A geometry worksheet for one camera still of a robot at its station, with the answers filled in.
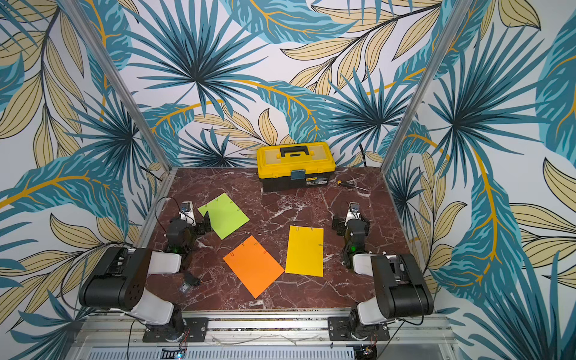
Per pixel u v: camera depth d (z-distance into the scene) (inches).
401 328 27.7
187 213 30.9
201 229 33.2
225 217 39.8
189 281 32.2
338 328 28.7
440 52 30.3
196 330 28.7
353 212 30.7
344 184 44.6
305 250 36.2
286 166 39.4
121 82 33.8
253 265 34.8
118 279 17.8
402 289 17.6
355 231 27.1
